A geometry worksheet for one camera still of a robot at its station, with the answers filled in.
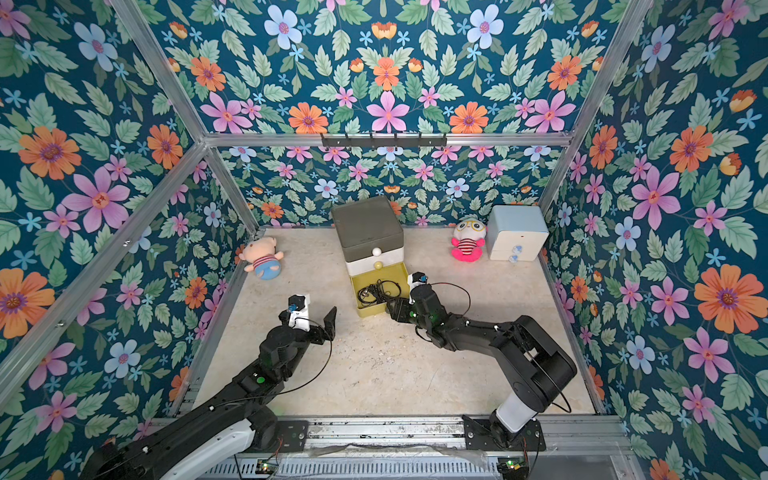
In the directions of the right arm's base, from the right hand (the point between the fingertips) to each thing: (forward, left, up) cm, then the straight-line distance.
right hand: (393, 302), depth 89 cm
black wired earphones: (+8, +11, -7) cm, 15 cm away
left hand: (-6, +18, +7) cm, 21 cm away
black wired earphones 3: (+11, +6, -5) cm, 14 cm away
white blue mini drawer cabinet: (+24, -40, +6) cm, 47 cm away
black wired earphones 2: (+8, +6, -6) cm, 11 cm away
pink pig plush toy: (+19, +48, -1) cm, 52 cm away
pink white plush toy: (+29, -26, -3) cm, 39 cm away
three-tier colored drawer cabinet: (+14, +7, +13) cm, 21 cm away
